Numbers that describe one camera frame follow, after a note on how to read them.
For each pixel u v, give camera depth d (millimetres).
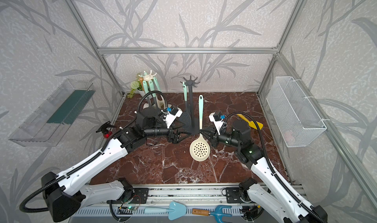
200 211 680
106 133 848
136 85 1050
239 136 528
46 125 634
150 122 530
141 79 720
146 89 738
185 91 707
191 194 756
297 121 611
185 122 694
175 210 699
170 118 585
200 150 694
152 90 740
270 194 558
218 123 584
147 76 737
